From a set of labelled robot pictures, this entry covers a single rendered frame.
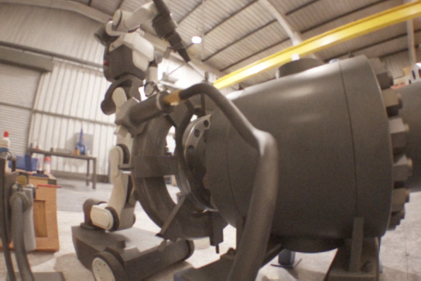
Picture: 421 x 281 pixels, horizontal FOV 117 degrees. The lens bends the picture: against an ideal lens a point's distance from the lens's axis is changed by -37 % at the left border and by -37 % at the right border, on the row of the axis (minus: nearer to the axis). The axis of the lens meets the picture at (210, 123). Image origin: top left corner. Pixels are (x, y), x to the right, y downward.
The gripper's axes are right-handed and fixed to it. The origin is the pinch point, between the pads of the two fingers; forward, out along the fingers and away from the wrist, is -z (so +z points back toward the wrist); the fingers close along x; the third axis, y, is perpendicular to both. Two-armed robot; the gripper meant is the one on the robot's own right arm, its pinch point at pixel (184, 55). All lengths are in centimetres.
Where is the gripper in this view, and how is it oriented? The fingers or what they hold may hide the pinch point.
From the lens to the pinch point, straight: 84.6
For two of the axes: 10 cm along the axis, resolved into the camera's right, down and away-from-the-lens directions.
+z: -5.2, -7.6, -3.9
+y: 8.3, -5.6, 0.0
